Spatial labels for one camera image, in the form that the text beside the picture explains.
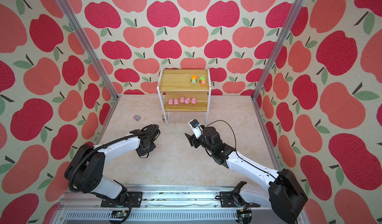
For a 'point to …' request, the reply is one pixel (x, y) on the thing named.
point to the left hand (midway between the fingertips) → (151, 150)
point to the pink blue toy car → (137, 117)
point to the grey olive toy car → (163, 118)
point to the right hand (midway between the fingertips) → (194, 129)
